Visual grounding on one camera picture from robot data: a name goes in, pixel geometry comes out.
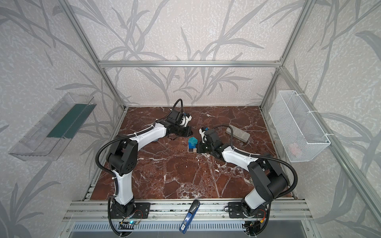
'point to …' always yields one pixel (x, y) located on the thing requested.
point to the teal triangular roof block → (193, 141)
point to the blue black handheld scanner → (189, 216)
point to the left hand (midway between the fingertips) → (195, 129)
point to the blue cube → (190, 146)
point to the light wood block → (194, 150)
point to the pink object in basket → (293, 149)
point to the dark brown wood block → (190, 149)
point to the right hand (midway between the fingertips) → (196, 141)
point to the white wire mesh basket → (297, 130)
